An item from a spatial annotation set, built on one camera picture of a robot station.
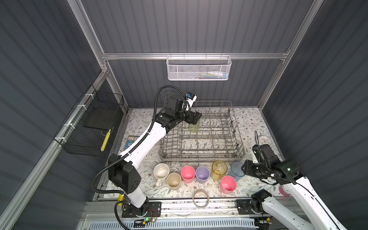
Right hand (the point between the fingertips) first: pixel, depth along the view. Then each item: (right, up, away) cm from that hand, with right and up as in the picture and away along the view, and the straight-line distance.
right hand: (246, 170), depth 72 cm
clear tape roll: (-22, -18, +7) cm, 30 cm away
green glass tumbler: (-25, +19, +34) cm, 46 cm away
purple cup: (-21, -7, +12) cm, 25 cm away
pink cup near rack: (-29, -7, +13) cm, 33 cm away
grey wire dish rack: (-9, +13, +30) cm, 34 cm away
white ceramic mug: (-46, -5, +13) cm, 48 cm away
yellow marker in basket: (-70, +15, -3) cm, 71 cm away
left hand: (-25, +31, +6) cm, 40 cm away
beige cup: (-38, -10, +10) cm, 40 cm away
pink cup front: (-6, -11, +9) cm, 16 cm away
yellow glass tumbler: (-12, -1, +5) cm, 13 cm away
